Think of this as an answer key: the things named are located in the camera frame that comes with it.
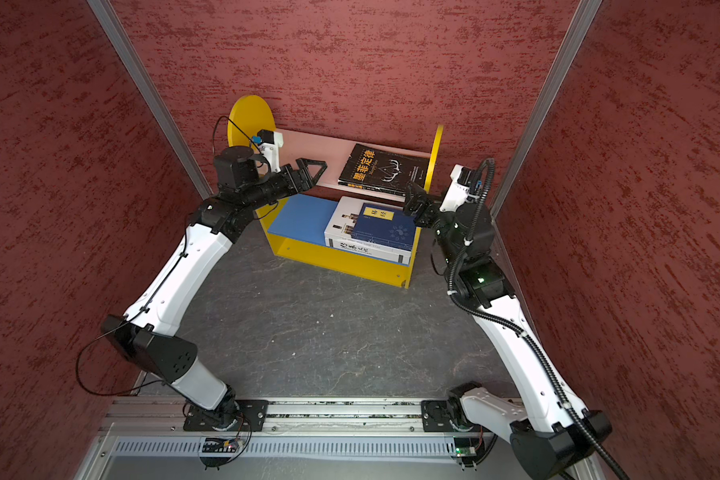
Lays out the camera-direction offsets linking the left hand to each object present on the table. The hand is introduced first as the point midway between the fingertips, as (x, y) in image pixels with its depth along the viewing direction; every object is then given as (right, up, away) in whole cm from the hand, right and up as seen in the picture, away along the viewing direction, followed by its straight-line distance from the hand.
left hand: (317, 175), depth 69 cm
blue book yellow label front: (+17, -11, +19) cm, 28 cm away
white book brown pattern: (+5, -9, +22) cm, 24 cm away
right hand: (+24, -5, -5) cm, 25 cm away
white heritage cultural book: (+18, -20, +16) cm, 31 cm away
